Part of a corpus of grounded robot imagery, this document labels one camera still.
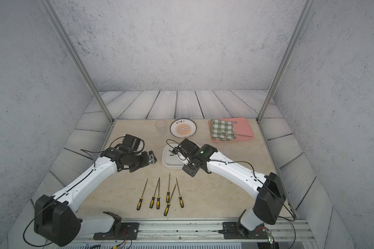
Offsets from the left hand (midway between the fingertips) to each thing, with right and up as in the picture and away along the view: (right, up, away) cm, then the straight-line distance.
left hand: (153, 162), depth 82 cm
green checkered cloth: (+42, +17, +31) cm, 55 cm away
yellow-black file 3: (+3, -19, +1) cm, 19 cm away
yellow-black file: (-7, -21, +1) cm, 22 cm away
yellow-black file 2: (0, -19, +2) cm, 19 cm away
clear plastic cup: (-2, +20, +32) cm, 38 cm away
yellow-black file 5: (+14, -19, +3) cm, 24 cm away
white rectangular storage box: (+7, -3, +17) cm, 19 cm away
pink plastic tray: (+57, +17, +33) cm, 68 cm away
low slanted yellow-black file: (+8, -23, -1) cm, 24 cm away
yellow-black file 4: (+8, -17, +3) cm, 19 cm away
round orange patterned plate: (+14, +18, +33) cm, 41 cm away
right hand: (+20, -1, -3) cm, 21 cm away
